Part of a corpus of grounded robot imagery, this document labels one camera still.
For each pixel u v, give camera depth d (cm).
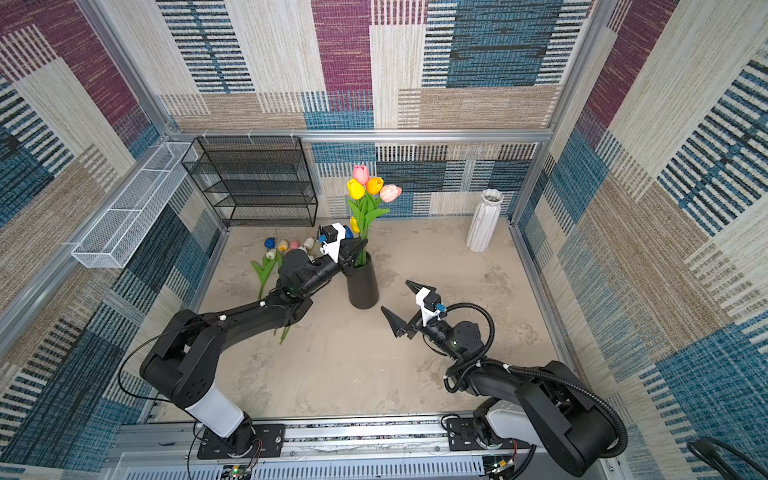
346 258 72
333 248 69
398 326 67
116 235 71
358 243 76
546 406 44
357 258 77
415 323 67
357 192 63
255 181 111
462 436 74
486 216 97
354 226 76
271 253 108
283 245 111
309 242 111
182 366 46
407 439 76
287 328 66
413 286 76
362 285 91
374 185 63
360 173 64
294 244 111
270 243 112
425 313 65
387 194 64
